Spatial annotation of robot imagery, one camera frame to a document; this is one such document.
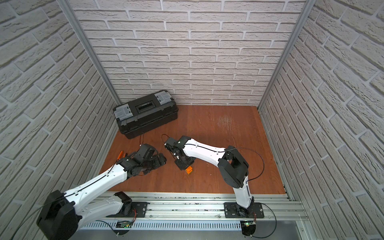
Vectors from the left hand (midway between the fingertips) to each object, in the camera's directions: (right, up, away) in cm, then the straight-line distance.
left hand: (163, 160), depth 83 cm
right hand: (+14, -3, +1) cm, 14 cm away
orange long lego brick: (+15, -5, -2) cm, 16 cm away
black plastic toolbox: (-16, +25, +10) cm, 32 cm away
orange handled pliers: (-30, +1, +9) cm, 31 cm away
